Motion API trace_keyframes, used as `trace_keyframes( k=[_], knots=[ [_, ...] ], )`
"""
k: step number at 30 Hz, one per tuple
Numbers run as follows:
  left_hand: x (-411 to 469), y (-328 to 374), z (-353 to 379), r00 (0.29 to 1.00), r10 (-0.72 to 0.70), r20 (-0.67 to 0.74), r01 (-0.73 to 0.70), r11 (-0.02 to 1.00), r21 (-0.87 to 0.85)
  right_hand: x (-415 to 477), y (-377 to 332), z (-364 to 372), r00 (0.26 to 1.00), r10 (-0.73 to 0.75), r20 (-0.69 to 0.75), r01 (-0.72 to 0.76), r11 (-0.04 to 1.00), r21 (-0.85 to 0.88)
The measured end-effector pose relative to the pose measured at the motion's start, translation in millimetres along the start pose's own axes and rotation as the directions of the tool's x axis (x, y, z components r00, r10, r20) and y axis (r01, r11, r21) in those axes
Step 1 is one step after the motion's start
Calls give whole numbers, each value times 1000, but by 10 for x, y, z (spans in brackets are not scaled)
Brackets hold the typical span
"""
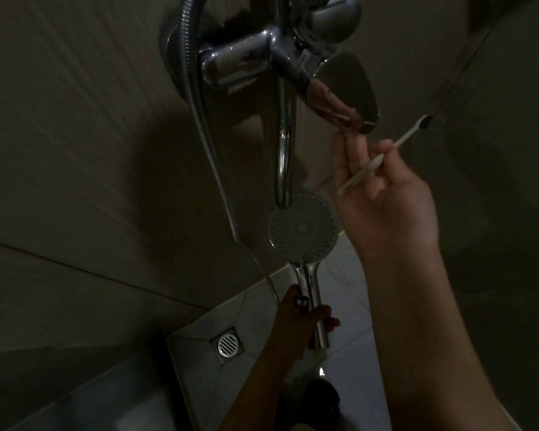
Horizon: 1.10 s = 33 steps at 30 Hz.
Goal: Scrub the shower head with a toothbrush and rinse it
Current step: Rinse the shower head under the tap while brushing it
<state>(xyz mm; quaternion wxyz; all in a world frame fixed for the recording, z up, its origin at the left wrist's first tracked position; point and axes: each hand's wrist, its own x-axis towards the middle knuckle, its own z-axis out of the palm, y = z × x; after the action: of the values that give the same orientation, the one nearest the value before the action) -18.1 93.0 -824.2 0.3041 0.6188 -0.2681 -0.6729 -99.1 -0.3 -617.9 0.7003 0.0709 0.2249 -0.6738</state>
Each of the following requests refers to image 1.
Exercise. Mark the person's right hand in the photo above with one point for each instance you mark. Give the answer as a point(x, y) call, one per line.
point(386, 210)

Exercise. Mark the person's left hand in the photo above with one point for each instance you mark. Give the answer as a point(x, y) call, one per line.
point(292, 327)

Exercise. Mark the white toothbrush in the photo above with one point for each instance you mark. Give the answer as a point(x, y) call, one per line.
point(364, 172)

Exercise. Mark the round chrome shower head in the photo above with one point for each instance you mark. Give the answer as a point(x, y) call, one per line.
point(303, 228)

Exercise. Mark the person's right forearm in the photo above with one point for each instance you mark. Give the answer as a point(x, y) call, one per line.
point(431, 354)

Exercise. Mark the person's left forearm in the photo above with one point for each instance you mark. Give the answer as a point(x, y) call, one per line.
point(256, 395)

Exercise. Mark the person's right black slipper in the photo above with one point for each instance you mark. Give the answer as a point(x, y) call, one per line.
point(323, 399)

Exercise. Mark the person's black slipper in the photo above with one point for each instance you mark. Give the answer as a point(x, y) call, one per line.
point(289, 412)
point(323, 399)

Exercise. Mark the person's left black slipper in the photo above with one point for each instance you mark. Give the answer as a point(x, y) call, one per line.
point(289, 412)

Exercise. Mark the chrome shower mixer faucet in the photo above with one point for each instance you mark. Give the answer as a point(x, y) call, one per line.
point(233, 60)

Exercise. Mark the metal floor drain grate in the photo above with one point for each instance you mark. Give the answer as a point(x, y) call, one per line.
point(228, 344)

